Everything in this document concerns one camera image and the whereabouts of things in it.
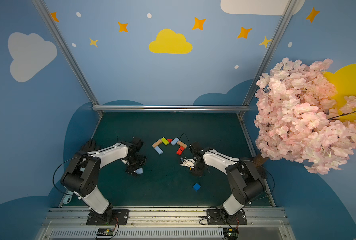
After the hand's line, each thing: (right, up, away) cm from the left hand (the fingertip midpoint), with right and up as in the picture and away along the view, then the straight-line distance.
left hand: (144, 165), depth 92 cm
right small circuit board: (+47, -29, -19) cm, 59 cm away
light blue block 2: (+8, +9, +7) cm, 14 cm away
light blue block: (+18, +14, +12) cm, 26 cm away
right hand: (+34, 0, 0) cm, 34 cm away
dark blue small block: (+31, -9, -10) cm, 34 cm away
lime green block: (+11, +14, +12) cm, 22 cm away
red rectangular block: (+22, +8, +7) cm, 25 cm away
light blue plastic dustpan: (-38, -14, -14) cm, 43 cm away
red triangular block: (+15, +15, +12) cm, 24 cm away
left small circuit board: (-15, -27, -20) cm, 37 cm away
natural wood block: (+6, +13, +11) cm, 18 cm away
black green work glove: (-40, +11, +9) cm, 43 cm away
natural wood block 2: (+24, +12, +11) cm, 29 cm away
